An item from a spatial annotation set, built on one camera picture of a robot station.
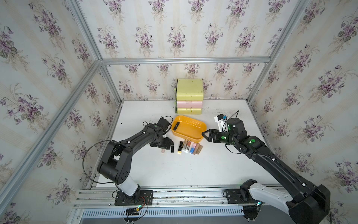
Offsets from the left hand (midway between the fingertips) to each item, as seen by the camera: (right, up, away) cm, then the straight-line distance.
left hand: (165, 146), depth 88 cm
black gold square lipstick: (+9, -4, +2) cm, 10 cm away
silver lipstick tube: (+13, +1, +4) cm, 14 cm away
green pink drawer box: (+16, +33, +6) cm, 37 cm away
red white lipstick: (+15, 0, +4) cm, 16 cm away
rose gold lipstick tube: (+20, -2, +2) cm, 20 cm away
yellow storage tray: (+16, +10, +15) cm, 24 cm away
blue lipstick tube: (+18, -2, +2) cm, 18 cm away
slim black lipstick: (+4, -2, +3) cm, 6 cm away
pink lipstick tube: (-2, -3, +2) cm, 4 cm away
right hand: (+25, +10, -13) cm, 30 cm away
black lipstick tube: (+7, +12, +13) cm, 19 cm away
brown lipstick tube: (+22, -3, +2) cm, 23 cm away
